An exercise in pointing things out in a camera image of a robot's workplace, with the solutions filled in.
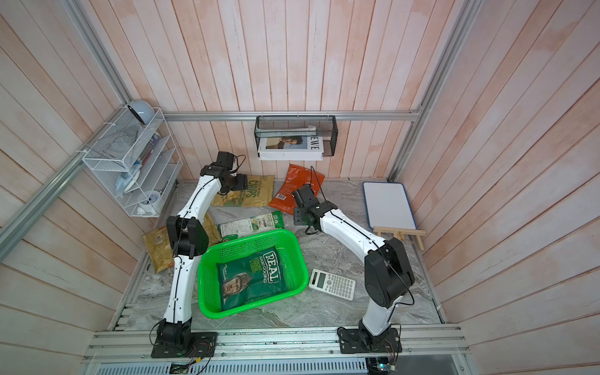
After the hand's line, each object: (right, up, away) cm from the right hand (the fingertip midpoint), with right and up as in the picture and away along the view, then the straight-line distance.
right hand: (303, 213), depth 91 cm
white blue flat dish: (-59, +12, -12) cm, 61 cm away
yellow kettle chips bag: (-21, +9, +23) cm, 32 cm away
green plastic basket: (-3, -22, -3) cm, 22 cm away
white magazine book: (-5, +27, +3) cm, 27 cm away
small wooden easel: (+42, -9, +7) cm, 43 cm away
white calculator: (+11, -26, -5) cm, 29 cm away
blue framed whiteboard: (+42, +3, +19) cm, 46 cm away
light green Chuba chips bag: (-15, -5, +13) cm, 20 cm away
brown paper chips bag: (-59, -16, +4) cm, 61 cm away
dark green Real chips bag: (-20, -23, -7) cm, 31 cm away
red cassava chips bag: (-2, +18, +27) cm, 33 cm away
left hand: (-28, +12, +14) cm, 33 cm away
